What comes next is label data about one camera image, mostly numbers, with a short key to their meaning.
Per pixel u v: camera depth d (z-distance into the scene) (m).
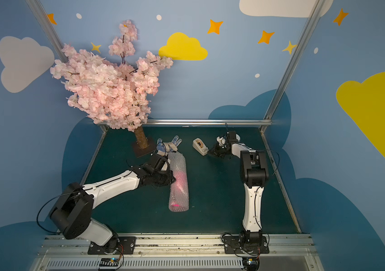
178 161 0.91
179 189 0.85
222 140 0.99
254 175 0.61
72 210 0.44
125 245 0.75
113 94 0.66
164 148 1.10
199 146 1.08
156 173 0.72
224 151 0.95
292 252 0.74
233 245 0.74
